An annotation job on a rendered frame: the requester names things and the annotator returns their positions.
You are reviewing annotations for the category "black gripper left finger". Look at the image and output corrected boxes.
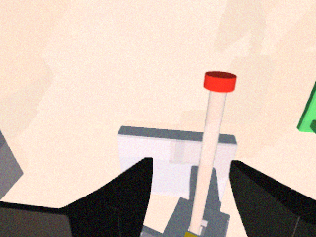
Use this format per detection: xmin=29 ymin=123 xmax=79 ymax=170
xmin=0 ymin=157 xmax=153 ymax=237

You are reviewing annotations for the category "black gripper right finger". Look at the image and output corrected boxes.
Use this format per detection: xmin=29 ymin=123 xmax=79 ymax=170
xmin=228 ymin=160 xmax=316 ymax=237

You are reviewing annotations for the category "white pin with red cap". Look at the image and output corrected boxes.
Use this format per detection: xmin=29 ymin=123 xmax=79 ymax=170
xmin=189 ymin=71 xmax=237 ymax=235

